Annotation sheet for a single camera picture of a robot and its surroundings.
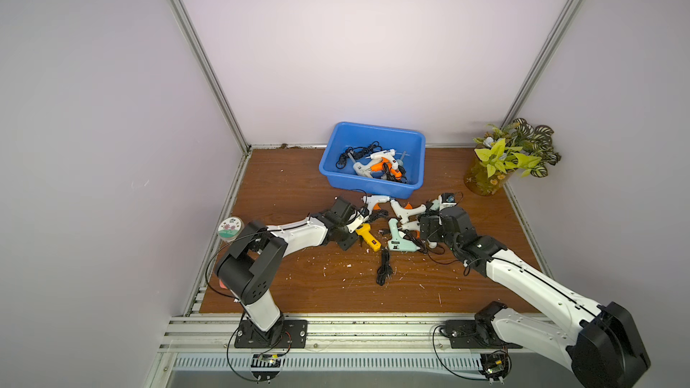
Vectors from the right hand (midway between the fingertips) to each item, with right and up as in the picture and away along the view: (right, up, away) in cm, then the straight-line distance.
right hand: (435, 215), depth 83 cm
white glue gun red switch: (-12, +21, +23) cm, 34 cm away
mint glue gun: (-11, -10, +6) cm, 16 cm away
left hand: (-26, -8, +9) cm, 29 cm away
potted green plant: (+32, +22, +9) cm, 40 cm away
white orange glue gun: (-7, -1, +13) cm, 15 cm away
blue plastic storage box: (-31, +29, +29) cm, 51 cm away
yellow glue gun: (-22, -7, +9) cm, 25 cm away
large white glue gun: (-22, +14, +23) cm, 35 cm away
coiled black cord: (-16, -18, 0) cm, 24 cm away
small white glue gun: (-19, +2, +17) cm, 26 cm away
